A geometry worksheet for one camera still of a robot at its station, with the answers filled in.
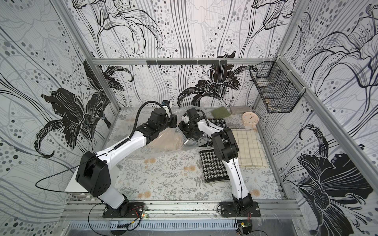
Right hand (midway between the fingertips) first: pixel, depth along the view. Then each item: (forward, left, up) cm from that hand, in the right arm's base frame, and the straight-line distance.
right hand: (179, 129), depth 101 cm
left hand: (-4, -1, +17) cm, 17 cm away
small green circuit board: (-54, -37, -6) cm, 66 cm away
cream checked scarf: (-18, -46, -1) cm, 49 cm away
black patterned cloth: (+4, -29, +1) cm, 30 cm away
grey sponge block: (+20, -46, -2) cm, 50 cm away
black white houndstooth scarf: (-29, -23, 0) cm, 37 cm away
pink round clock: (+11, -53, -3) cm, 54 cm away
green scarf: (+16, -31, -1) cm, 35 cm away
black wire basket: (+12, -63, +25) cm, 69 cm away
